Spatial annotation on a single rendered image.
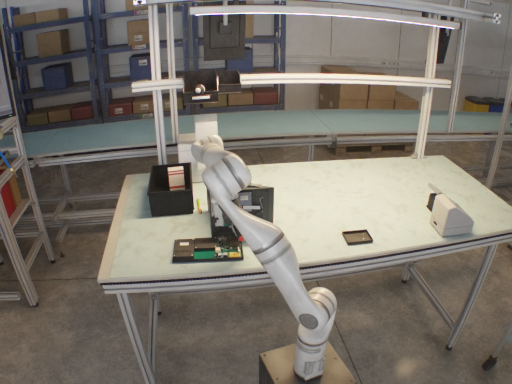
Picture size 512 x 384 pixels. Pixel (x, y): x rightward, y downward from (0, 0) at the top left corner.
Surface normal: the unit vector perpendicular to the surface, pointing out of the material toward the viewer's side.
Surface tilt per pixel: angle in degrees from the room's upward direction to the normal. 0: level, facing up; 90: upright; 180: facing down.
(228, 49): 98
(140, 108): 90
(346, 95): 90
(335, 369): 0
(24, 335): 0
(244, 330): 0
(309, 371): 90
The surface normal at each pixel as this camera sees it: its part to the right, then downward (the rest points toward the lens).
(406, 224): 0.00, -0.88
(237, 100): 0.16, 0.46
